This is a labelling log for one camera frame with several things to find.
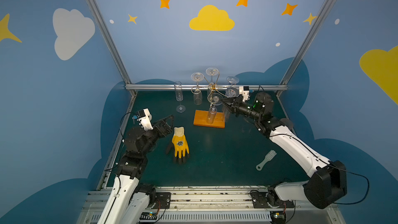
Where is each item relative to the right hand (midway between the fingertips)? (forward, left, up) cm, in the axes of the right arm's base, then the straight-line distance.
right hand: (223, 99), depth 71 cm
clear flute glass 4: (+16, +13, 0) cm, 21 cm away
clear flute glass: (+21, +27, -20) cm, 39 cm away
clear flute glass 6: (+16, -6, -2) cm, 17 cm away
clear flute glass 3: (+6, -4, -2) cm, 8 cm away
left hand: (-9, +25, -4) cm, 27 cm away
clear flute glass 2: (+1, +4, -1) cm, 4 cm away
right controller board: (-41, -30, -38) cm, 63 cm away
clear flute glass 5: (+22, +6, -1) cm, 22 cm away
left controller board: (-45, +33, -37) cm, 66 cm away
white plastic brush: (-13, -29, -35) cm, 47 cm away
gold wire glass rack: (+13, +12, -33) cm, 37 cm away
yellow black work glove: (-10, +23, -32) cm, 40 cm away
